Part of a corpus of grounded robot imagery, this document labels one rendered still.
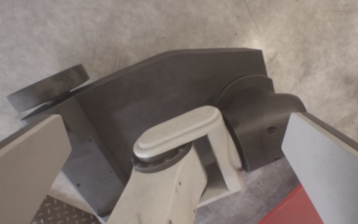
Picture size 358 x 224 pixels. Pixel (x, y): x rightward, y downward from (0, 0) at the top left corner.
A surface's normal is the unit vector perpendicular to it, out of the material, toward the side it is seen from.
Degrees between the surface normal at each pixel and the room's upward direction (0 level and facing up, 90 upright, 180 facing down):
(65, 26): 0
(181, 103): 0
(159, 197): 90
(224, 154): 22
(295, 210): 0
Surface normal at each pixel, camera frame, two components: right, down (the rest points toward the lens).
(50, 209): 0.37, 0.03
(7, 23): 0.14, 0.36
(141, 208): -0.36, -0.85
